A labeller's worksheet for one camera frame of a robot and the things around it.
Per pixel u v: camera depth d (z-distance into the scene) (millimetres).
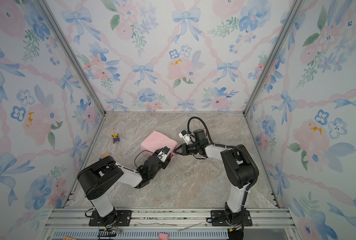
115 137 1027
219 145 628
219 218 742
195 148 814
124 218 734
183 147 819
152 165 689
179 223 732
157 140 952
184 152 821
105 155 930
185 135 859
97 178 485
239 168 500
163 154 764
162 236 675
